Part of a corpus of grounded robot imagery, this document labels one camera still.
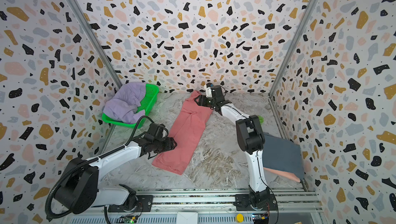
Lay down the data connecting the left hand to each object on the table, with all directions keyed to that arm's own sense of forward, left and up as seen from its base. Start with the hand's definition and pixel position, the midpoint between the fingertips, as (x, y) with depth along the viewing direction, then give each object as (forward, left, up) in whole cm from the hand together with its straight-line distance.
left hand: (174, 142), depth 87 cm
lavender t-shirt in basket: (+27, +36, +1) cm, 45 cm away
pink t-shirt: (+10, -6, -6) cm, 13 cm away
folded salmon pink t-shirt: (-16, -57, -5) cm, 59 cm away
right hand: (+27, -11, +9) cm, 30 cm away
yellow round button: (-35, -32, -1) cm, 47 cm away
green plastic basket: (+50, +26, -9) cm, 56 cm away
